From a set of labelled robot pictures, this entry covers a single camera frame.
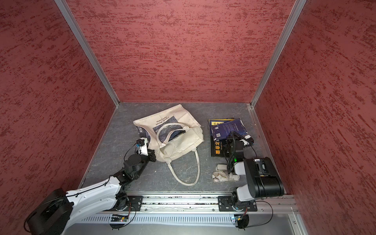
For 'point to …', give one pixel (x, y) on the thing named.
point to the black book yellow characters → (217, 147)
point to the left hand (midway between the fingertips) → (155, 146)
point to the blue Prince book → (223, 130)
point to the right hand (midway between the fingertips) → (228, 131)
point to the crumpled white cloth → (221, 175)
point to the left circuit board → (119, 218)
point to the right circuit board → (243, 221)
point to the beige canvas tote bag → (158, 127)
